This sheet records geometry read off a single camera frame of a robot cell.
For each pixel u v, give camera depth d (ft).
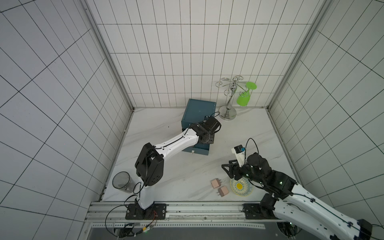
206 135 2.00
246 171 2.00
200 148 2.65
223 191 2.55
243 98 3.41
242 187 2.61
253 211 2.29
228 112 3.77
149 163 1.53
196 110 2.95
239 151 2.07
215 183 2.66
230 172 2.12
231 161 2.40
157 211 2.38
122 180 2.44
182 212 2.45
